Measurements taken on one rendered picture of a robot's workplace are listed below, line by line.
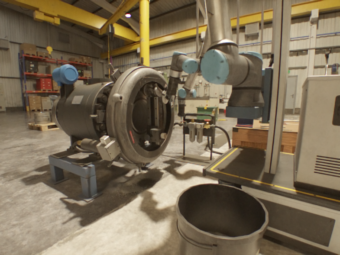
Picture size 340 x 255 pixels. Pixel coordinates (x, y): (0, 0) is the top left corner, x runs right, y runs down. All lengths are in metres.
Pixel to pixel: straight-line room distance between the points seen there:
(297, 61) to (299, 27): 1.83
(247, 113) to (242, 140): 0.87
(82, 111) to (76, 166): 0.42
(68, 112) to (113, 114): 0.65
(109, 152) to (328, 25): 12.17
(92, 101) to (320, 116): 1.37
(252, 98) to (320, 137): 0.34
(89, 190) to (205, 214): 0.90
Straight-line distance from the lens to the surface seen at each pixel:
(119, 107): 1.04
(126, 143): 1.09
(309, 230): 1.04
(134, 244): 1.04
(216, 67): 0.78
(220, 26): 0.90
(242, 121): 1.91
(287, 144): 1.76
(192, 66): 1.08
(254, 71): 0.93
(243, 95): 0.92
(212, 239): 0.54
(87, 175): 1.38
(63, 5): 13.63
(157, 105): 1.30
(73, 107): 1.56
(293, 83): 11.65
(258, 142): 1.74
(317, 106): 0.94
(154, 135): 1.26
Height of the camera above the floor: 0.73
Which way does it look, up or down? 9 degrees down
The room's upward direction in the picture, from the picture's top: straight up
